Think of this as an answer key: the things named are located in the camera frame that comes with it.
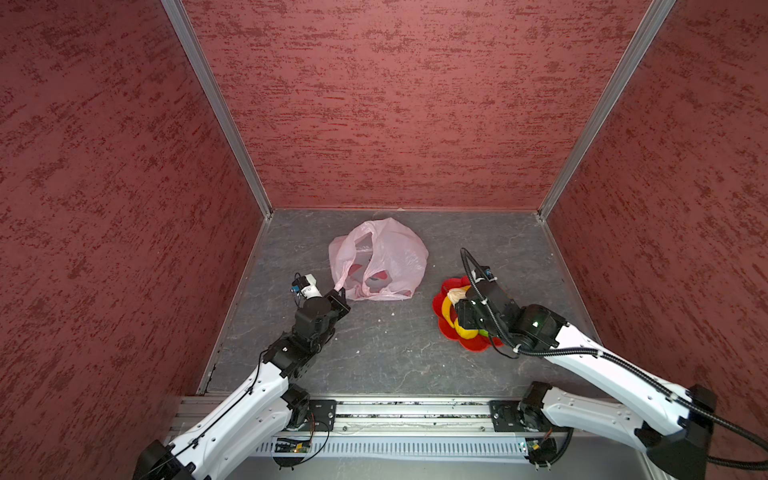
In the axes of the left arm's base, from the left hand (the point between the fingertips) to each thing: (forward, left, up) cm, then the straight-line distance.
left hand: (348, 293), depth 80 cm
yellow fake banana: (+1, -29, -10) cm, 31 cm away
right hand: (-6, -31, +1) cm, 32 cm away
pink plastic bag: (+16, -9, -6) cm, 19 cm away
